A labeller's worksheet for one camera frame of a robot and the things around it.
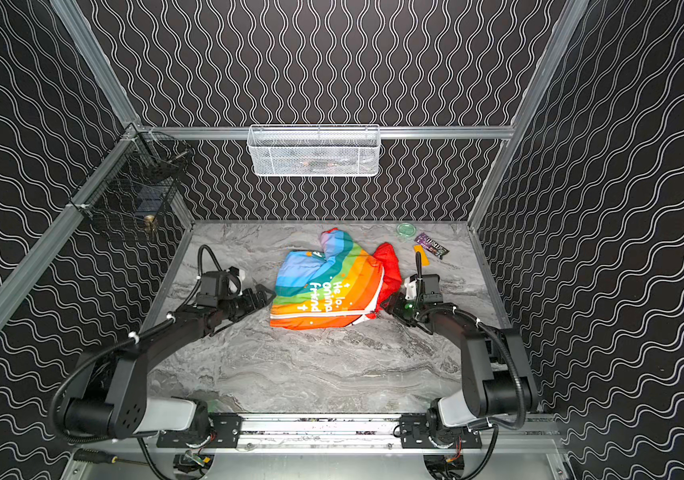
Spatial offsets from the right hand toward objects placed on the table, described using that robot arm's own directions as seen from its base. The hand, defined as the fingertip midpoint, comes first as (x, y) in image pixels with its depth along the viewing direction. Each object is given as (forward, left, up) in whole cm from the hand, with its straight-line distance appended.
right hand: (389, 307), depth 93 cm
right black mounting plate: (-33, -4, -3) cm, 33 cm away
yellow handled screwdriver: (-40, +70, +1) cm, 81 cm away
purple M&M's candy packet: (+27, -18, -2) cm, 33 cm away
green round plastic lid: (+36, -9, -2) cm, 38 cm away
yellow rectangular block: (+28, -14, -4) cm, 31 cm away
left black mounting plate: (-34, +42, -1) cm, 54 cm away
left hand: (-1, +35, +6) cm, 35 cm away
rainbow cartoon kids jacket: (+6, +16, +3) cm, 17 cm away
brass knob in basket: (+11, +68, +26) cm, 73 cm away
